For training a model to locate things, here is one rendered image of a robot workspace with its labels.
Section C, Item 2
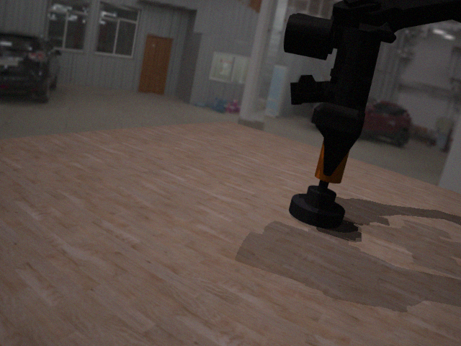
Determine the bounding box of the black round pedestal with shaft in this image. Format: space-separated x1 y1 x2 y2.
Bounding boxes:
289 180 345 229

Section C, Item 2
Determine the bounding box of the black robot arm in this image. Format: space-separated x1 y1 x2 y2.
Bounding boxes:
284 0 461 105

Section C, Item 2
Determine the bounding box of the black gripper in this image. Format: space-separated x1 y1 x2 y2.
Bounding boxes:
311 62 374 176

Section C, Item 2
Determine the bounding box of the orange cylinder with d-shaped hole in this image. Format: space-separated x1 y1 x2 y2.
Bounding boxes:
315 139 349 184

